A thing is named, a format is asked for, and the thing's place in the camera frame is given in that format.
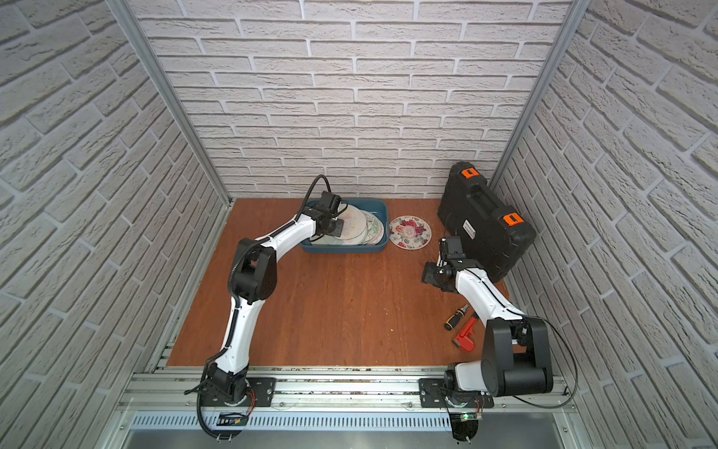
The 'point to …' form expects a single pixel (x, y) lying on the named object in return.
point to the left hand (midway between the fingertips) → (339, 222)
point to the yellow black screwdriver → (455, 317)
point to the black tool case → (495, 236)
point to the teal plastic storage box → (379, 206)
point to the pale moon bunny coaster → (354, 222)
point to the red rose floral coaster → (409, 232)
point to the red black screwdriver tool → (466, 339)
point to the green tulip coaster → (375, 228)
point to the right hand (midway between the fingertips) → (436, 277)
